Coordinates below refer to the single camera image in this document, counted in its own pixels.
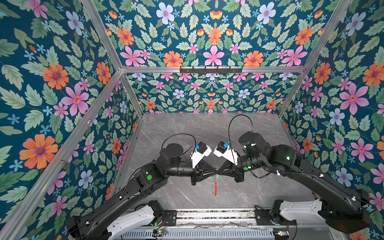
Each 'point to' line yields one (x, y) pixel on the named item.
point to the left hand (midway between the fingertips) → (217, 172)
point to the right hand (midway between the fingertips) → (218, 170)
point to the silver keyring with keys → (216, 185)
